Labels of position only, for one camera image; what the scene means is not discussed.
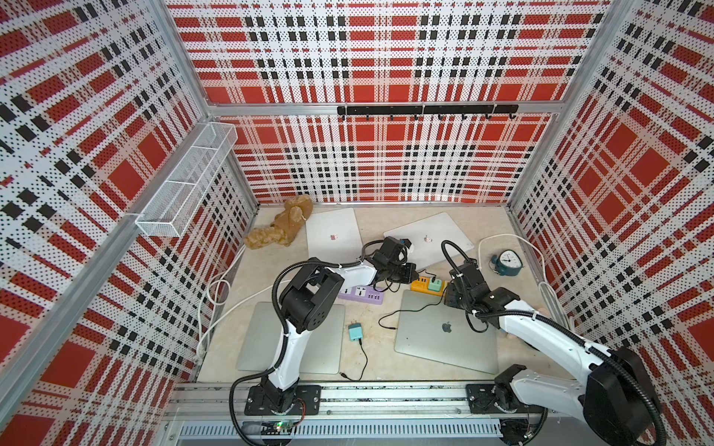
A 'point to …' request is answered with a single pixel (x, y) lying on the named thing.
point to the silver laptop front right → (427, 327)
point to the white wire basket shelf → (171, 209)
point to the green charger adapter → (435, 285)
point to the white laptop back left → (333, 236)
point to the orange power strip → (421, 284)
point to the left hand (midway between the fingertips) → (420, 275)
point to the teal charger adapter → (355, 330)
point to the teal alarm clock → (508, 263)
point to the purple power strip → (363, 294)
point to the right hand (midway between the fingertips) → (458, 292)
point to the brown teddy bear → (285, 227)
